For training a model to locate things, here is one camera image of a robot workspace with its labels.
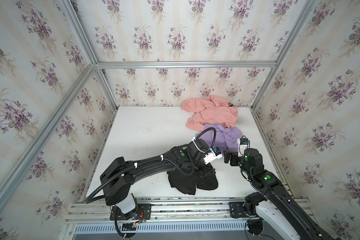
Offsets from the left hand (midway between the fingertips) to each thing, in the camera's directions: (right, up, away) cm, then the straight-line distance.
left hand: (214, 167), depth 73 cm
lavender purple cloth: (+13, +12, +20) cm, 26 cm away
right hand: (+11, +7, +7) cm, 14 cm away
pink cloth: (+5, +31, +39) cm, 50 cm away
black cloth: (-13, -10, +6) cm, 18 cm away
